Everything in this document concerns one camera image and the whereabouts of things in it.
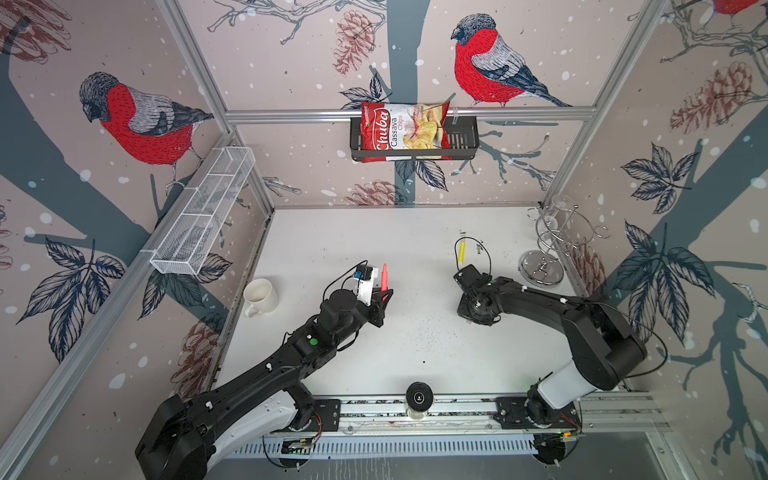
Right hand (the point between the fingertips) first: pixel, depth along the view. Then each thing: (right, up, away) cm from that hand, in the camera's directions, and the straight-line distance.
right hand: (465, 314), depth 92 cm
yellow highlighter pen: (+2, +19, +15) cm, 24 cm away
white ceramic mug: (-62, +7, -6) cm, 63 cm away
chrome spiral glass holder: (+38, +26, +15) cm, 49 cm away
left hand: (-22, +12, -17) cm, 31 cm away
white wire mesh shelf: (-73, +22, -22) cm, 80 cm away
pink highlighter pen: (-25, +14, -19) cm, 35 cm away
